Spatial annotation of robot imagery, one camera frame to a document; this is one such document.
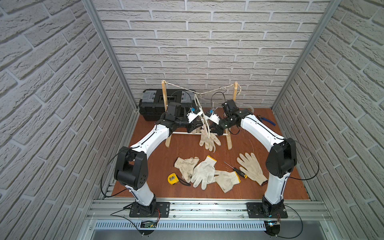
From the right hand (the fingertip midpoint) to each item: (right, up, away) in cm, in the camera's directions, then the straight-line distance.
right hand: (211, 128), depth 86 cm
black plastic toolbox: (-39, +16, +12) cm, 44 cm away
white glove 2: (-15, -23, +1) cm, 27 cm away
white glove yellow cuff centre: (-4, -25, 0) cm, 26 cm away
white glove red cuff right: (+26, -24, +3) cm, 35 cm away
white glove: (-1, -7, +4) cm, 8 cm away
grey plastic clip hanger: (+19, +11, -13) cm, 26 cm away
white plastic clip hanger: (-6, +9, -13) cm, 17 cm away
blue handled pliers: (+46, +5, +27) cm, 53 cm away
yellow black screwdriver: (+16, -26, 0) cm, 30 cm away
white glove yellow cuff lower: (+9, -29, -3) cm, 31 cm away
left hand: (-4, +5, -4) cm, 7 cm away
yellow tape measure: (-22, -28, -4) cm, 36 cm away
